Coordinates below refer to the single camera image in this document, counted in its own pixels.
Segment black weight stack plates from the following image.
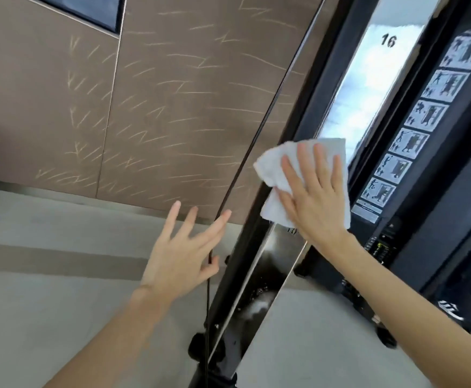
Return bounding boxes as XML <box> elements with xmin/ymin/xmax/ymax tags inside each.
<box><xmin>340</xmin><ymin>232</ymin><xmax>396</xmax><ymax>324</ymax></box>

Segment thin black machine cable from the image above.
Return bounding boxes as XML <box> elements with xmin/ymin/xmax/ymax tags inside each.
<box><xmin>204</xmin><ymin>0</ymin><xmax>329</xmax><ymax>388</ymax></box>

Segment person's right hand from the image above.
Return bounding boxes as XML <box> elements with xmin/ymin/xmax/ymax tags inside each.
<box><xmin>277</xmin><ymin>141</ymin><xmax>356</xmax><ymax>250</ymax></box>

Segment black weight stack cover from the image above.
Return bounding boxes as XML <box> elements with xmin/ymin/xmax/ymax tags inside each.
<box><xmin>340</xmin><ymin>0</ymin><xmax>471</xmax><ymax>320</ymax></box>

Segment strip of exercise pictogram stickers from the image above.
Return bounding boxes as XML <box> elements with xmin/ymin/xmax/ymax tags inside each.
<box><xmin>351</xmin><ymin>30</ymin><xmax>471</xmax><ymax>224</ymax></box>

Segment person's right forearm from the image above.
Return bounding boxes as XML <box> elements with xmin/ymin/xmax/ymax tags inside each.
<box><xmin>310</xmin><ymin>234</ymin><xmax>471</xmax><ymax>388</ymax></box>

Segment black cable machine frame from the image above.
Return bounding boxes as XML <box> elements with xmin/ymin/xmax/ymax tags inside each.
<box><xmin>186</xmin><ymin>0</ymin><xmax>471</xmax><ymax>388</ymax></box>

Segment chrome numbered rail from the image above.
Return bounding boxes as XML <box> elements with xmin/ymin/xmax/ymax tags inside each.
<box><xmin>209</xmin><ymin>0</ymin><xmax>446</xmax><ymax>388</ymax></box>

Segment person's left hand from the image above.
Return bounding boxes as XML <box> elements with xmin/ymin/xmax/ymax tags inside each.
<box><xmin>138</xmin><ymin>200</ymin><xmax>233</xmax><ymax>303</ymax></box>

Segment wall-mounted black screen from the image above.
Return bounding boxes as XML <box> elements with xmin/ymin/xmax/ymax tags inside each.
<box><xmin>29</xmin><ymin>0</ymin><xmax>127</xmax><ymax>35</ymax></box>

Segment person's left forearm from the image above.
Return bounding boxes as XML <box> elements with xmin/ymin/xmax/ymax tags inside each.
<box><xmin>43</xmin><ymin>285</ymin><xmax>176</xmax><ymax>388</ymax></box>

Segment white cleaning cloth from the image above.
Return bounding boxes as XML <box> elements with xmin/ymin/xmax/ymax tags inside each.
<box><xmin>253</xmin><ymin>137</ymin><xmax>351</xmax><ymax>230</ymax></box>

